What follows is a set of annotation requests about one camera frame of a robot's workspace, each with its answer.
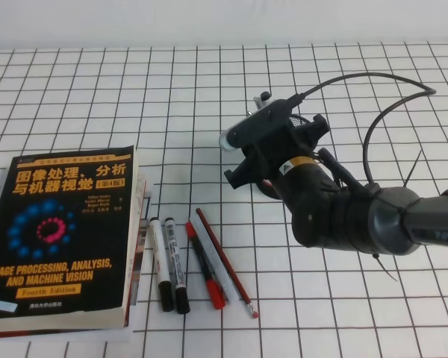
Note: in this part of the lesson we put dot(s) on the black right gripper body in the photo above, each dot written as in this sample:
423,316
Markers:
263,159

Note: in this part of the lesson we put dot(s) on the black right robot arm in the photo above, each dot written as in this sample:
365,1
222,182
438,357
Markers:
329,208

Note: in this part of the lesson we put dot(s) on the black mesh pen holder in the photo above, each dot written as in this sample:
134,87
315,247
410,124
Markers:
265,187

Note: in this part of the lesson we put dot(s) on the white pen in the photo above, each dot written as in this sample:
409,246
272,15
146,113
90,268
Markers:
214,259

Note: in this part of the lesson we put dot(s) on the black pen red cap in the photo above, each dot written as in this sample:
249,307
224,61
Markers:
213,288

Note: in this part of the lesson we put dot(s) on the dark red pencil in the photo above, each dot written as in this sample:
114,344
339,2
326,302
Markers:
236,281

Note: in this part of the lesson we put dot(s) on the white book under textbook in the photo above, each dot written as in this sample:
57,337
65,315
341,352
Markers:
121,334

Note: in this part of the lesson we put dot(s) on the white marker black cap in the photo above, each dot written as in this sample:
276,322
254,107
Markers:
164,282

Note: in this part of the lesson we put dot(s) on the grey marker black cap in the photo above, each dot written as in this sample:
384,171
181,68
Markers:
182,301

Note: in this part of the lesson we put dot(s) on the black image processing textbook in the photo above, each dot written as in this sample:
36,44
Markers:
59,231

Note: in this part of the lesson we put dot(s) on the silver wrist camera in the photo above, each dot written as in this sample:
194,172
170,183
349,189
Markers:
271,115

